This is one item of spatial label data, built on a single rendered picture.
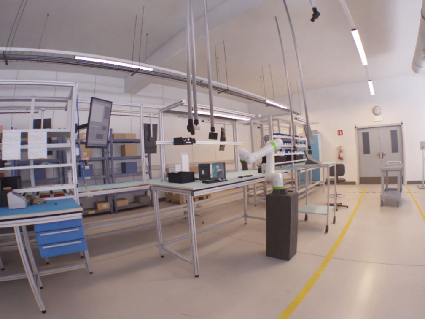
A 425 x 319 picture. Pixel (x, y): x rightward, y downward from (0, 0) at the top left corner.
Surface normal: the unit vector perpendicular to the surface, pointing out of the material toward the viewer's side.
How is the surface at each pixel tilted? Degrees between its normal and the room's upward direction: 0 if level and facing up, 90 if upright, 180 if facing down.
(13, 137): 87
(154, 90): 90
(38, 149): 90
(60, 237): 90
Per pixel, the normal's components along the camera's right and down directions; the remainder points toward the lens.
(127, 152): 0.70, -0.04
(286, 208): -0.69, 0.04
